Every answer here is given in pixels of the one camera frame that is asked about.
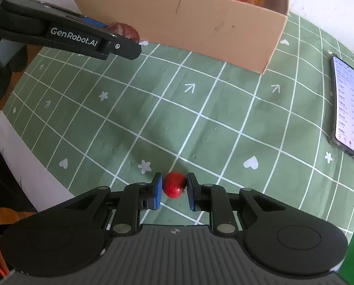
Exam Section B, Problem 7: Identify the dark red jujube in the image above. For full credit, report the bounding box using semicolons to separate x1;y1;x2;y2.
107;23;140;43

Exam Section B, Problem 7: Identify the smartphone with lit screen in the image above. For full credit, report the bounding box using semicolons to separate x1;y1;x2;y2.
328;54;354;160

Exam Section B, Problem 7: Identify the small red cherry tomato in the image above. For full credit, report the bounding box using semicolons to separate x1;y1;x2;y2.
163;172;187;199

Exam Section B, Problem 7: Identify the cardboard box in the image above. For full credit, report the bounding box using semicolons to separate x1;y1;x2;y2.
74;0;289;74

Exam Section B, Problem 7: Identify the green checked tablecloth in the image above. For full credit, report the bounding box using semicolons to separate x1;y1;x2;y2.
3;14;354;238

